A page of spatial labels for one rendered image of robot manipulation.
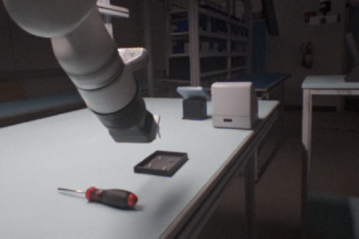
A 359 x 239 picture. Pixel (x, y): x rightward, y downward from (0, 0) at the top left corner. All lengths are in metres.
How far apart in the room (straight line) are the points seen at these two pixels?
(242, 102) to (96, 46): 0.63
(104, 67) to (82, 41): 0.04
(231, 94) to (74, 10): 0.68
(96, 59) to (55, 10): 0.08
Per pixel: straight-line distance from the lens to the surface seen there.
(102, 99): 0.38
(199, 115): 1.05
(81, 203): 0.52
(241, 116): 0.90
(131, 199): 0.46
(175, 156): 0.67
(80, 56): 0.33
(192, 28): 2.85
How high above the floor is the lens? 1.23
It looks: 9 degrees down
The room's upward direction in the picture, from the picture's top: 3 degrees counter-clockwise
